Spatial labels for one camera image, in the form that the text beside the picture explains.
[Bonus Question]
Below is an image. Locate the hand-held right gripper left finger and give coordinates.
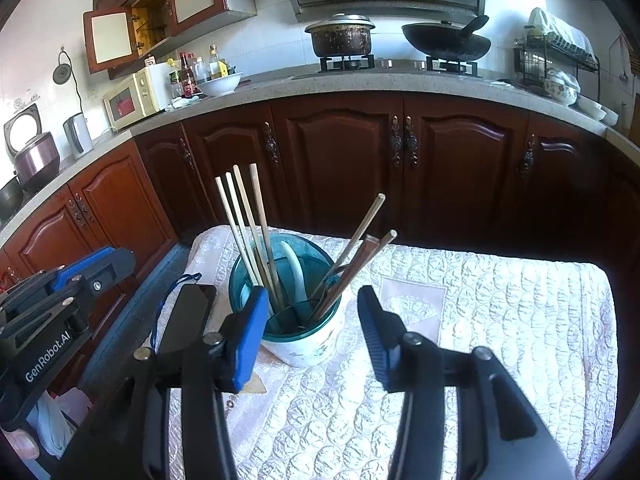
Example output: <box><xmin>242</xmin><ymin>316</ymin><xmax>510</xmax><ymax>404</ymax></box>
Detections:
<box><xmin>55</xmin><ymin>286</ymin><xmax>271</xmax><ymax>480</ymax></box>

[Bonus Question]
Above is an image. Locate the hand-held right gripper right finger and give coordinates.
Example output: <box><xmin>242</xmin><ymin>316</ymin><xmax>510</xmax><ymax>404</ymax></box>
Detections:
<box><xmin>357</xmin><ymin>285</ymin><xmax>576</xmax><ymax>480</ymax></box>

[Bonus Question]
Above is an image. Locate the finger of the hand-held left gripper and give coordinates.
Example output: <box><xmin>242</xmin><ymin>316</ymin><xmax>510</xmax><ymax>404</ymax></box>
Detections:
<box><xmin>0</xmin><ymin>249</ymin><xmax>136</xmax><ymax>348</ymax></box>
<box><xmin>0</xmin><ymin>247</ymin><xmax>115</xmax><ymax>313</ymax></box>

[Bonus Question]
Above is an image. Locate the white floral cup teal rim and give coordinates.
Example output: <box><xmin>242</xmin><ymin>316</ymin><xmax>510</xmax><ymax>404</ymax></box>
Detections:
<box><xmin>228</xmin><ymin>232</ymin><xmax>343</xmax><ymax>368</ymax></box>

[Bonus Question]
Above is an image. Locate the brown chopstick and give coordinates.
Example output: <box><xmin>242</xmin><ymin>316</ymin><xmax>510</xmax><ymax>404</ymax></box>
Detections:
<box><xmin>310</xmin><ymin>235</ymin><xmax>382</xmax><ymax>328</ymax></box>
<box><xmin>305</xmin><ymin>234</ymin><xmax>376</xmax><ymax>326</ymax></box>

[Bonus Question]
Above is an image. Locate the metal spoon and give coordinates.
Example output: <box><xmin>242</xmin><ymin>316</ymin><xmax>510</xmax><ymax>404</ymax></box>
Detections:
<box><xmin>310</xmin><ymin>264</ymin><xmax>353</xmax><ymax>311</ymax></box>

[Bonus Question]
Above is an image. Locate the white soup spoon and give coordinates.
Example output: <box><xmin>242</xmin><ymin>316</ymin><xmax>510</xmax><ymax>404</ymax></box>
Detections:
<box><xmin>279</xmin><ymin>241</ymin><xmax>307</xmax><ymax>311</ymax></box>

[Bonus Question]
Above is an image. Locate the dark wooden cabinet door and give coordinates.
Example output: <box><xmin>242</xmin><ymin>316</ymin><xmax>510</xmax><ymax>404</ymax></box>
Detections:
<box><xmin>270</xmin><ymin>97</ymin><xmax>406</xmax><ymax>241</ymax></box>
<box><xmin>402</xmin><ymin>100</ymin><xmax>531</xmax><ymax>246</ymax></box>
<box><xmin>135</xmin><ymin>122</ymin><xmax>218</xmax><ymax>246</ymax></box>
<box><xmin>10</xmin><ymin>190</ymin><xmax>96</xmax><ymax>306</ymax></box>
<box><xmin>70</xmin><ymin>140</ymin><xmax>178</xmax><ymax>281</ymax></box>
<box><xmin>182</xmin><ymin>110</ymin><xmax>281</xmax><ymax>233</ymax></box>
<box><xmin>525</xmin><ymin>112</ymin><xmax>613</xmax><ymax>256</ymax></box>

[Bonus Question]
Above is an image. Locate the white plastic bag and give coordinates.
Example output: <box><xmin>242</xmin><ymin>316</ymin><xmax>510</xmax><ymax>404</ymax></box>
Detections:
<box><xmin>30</xmin><ymin>390</ymin><xmax>93</xmax><ymax>456</ymax></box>

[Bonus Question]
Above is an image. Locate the black smartphone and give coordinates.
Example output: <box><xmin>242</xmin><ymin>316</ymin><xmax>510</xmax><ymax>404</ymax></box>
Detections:
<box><xmin>156</xmin><ymin>284</ymin><xmax>218</xmax><ymax>361</ymax></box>

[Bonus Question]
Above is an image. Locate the white quilted tablecloth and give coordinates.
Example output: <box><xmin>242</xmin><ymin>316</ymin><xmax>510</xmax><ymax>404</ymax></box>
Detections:
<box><xmin>142</xmin><ymin>225</ymin><xmax>618</xmax><ymax>480</ymax></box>

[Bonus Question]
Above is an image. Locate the dark pan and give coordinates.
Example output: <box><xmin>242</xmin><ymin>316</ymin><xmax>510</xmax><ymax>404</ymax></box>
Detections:
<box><xmin>0</xmin><ymin>175</ymin><xmax>23</xmax><ymax>221</ymax></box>

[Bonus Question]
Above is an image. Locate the purple rice cooker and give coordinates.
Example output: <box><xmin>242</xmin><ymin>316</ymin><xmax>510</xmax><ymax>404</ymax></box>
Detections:
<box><xmin>4</xmin><ymin>102</ymin><xmax>61</xmax><ymax>193</ymax></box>

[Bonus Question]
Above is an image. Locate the light bamboo chopstick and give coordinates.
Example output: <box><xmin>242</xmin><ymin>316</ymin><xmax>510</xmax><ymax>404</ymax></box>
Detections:
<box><xmin>249</xmin><ymin>161</ymin><xmax>286</xmax><ymax>307</ymax></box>
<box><xmin>215</xmin><ymin>175</ymin><xmax>263</xmax><ymax>288</ymax></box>
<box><xmin>233</xmin><ymin>164</ymin><xmax>282</xmax><ymax>307</ymax></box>
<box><xmin>225</xmin><ymin>171</ymin><xmax>273</xmax><ymax>306</ymax></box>

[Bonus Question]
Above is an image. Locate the grey electric kettle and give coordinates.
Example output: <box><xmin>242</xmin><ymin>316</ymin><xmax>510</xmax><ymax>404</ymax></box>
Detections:
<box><xmin>62</xmin><ymin>112</ymin><xmax>94</xmax><ymax>156</ymax></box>

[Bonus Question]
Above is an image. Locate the cream microwave oven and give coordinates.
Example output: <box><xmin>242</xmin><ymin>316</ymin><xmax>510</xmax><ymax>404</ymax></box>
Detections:
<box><xmin>103</xmin><ymin>65</ymin><xmax>173</xmax><ymax>132</ymax></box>

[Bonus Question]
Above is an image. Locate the dark sauce bottle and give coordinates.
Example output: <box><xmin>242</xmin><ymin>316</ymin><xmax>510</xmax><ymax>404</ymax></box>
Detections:
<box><xmin>181</xmin><ymin>52</ymin><xmax>197</xmax><ymax>97</ymax></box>

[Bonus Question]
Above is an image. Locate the gas stove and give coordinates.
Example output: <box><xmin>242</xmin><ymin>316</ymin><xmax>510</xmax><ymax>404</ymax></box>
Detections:
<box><xmin>291</xmin><ymin>52</ymin><xmax>485</xmax><ymax>81</ymax></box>

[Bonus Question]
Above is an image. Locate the black wok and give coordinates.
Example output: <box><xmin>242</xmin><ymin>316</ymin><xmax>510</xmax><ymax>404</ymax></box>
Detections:
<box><xmin>401</xmin><ymin>21</ymin><xmax>492</xmax><ymax>61</ymax></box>

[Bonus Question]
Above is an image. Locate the blackened cooking pot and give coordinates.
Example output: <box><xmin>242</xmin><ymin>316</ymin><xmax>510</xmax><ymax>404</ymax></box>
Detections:
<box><xmin>305</xmin><ymin>13</ymin><xmax>377</xmax><ymax>58</ymax></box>

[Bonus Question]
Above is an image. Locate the floral ceramic bowl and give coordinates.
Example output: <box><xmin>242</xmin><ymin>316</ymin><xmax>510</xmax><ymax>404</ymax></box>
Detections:
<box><xmin>544</xmin><ymin>70</ymin><xmax>581</xmax><ymax>107</ymax></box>

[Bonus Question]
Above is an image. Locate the black dish rack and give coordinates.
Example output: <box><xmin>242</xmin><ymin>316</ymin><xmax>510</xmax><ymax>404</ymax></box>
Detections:
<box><xmin>513</xmin><ymin>7</ymin><xmax>601</xmax><ymax>103</ymax></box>

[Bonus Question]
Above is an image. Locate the small white bowl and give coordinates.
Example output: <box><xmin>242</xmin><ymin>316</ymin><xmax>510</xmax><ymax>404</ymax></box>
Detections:
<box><xmin>577</xmin><ymin>95</ymin><xmax>606</xmax><ymax>121</ymax></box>

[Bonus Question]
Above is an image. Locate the white cloth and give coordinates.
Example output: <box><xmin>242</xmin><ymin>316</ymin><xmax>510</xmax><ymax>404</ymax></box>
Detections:
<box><xmin>527</xmin><ymin>7</ymin><xmax>596</xmax><ymax>61</ymax></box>

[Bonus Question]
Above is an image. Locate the round wall hanger with cable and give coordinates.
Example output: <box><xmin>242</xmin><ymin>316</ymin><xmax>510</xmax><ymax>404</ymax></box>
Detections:
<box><xmin>53</xmin><ymin>47</ymin><xmax>85</xmax><ymax>117</ymax></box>

